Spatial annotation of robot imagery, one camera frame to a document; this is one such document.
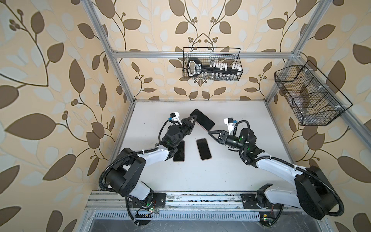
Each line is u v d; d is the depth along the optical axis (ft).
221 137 2.27
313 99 2.42
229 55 2.98
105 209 2.40
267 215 2.37
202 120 2.62
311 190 1.36
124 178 1.43
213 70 2.73
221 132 2.30
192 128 2.39
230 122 2.39
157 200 2.43
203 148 3.09
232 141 2.28
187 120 2.51
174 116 2.52
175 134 2.10
